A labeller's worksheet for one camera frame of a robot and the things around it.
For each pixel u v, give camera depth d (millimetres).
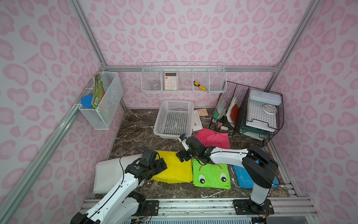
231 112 1012
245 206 719
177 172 821
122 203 587
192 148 699
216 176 817
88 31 765
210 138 979
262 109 903
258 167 477
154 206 734
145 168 615
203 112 1167
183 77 1003
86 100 675
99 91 729
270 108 920
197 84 972
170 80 927
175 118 1132
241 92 1064
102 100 726
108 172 811
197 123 1097
